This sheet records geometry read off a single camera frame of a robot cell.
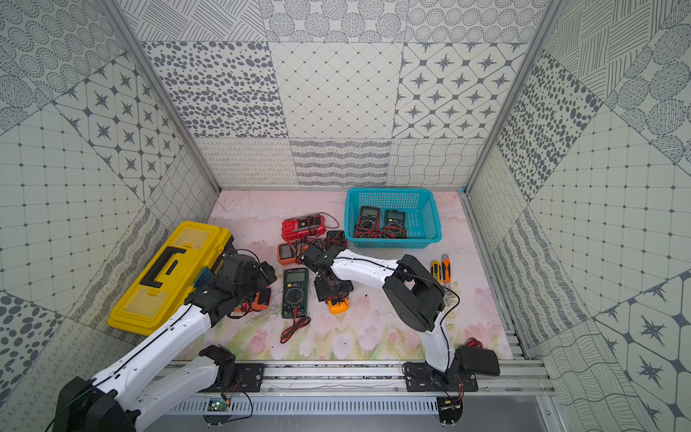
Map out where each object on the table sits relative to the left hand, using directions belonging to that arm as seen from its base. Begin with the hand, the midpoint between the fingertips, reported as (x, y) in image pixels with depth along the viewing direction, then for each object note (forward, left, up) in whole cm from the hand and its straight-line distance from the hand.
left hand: (263, 270), depth 83 cm
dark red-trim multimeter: (+26, -34, -8) cm, 43 cm away
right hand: (-3, -23, -10) cm, 25 cm away
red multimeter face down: (+22, -8, -6) cm, 24 cm away
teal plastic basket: (+34, -56, -10) cm, 66 cm away
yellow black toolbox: (-7, +25, +5) cm, 27 cm away
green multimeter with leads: (+25, -44, -8) cm, 52 cm away
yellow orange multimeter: (-8, -24, -9) cm, 27 cm away
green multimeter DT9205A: (-3, -9, -10) cm, 14 cm away
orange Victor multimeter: (+11, -4, -8) cm, 14 cm away
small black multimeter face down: (+19, -21, -8) cm, 29 cm away
